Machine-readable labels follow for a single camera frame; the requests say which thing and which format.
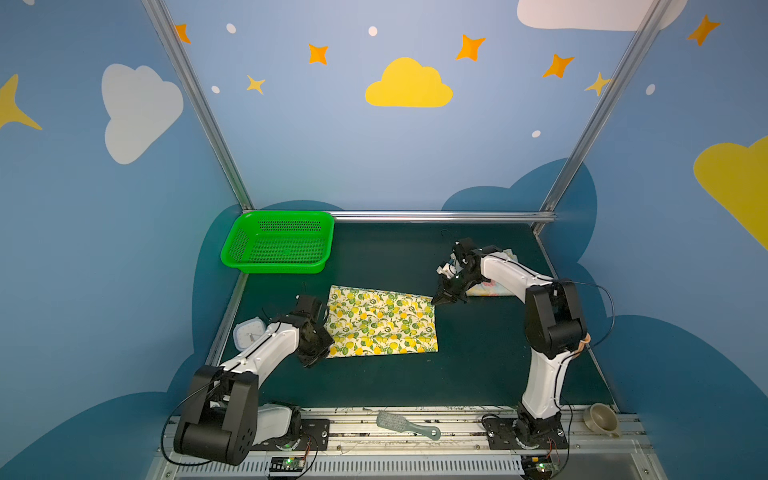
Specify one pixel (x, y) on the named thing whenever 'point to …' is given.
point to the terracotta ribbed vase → (582, 342)
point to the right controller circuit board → (536, 467)
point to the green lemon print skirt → (365, 322)
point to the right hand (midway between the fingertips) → (436, 299)
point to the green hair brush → (398, 423)
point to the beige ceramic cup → (601, 418)
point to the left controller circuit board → (286, 464)
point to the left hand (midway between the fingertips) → (337, 348)
